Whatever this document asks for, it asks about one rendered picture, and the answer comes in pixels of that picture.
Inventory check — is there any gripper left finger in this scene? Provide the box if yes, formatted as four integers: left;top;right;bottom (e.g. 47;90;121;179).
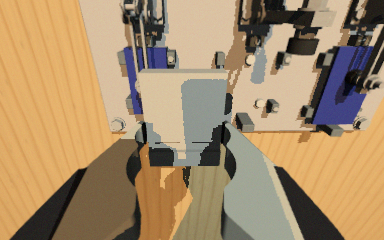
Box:
9;121;147;240

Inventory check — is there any beige fixture plate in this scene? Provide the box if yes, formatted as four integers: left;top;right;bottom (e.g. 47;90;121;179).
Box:
78;0;384;132

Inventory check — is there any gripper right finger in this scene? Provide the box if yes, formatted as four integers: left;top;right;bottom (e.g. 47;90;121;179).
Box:
221;120;345;240

